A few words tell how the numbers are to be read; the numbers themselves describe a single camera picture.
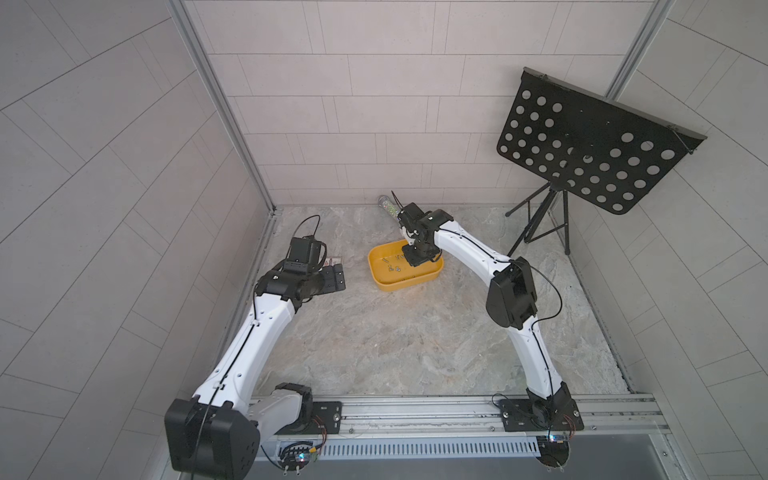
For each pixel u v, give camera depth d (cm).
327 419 71
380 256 101
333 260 99
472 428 71
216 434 36
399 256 86
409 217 75
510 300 56
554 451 68
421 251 79
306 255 58
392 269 98
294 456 65
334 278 70
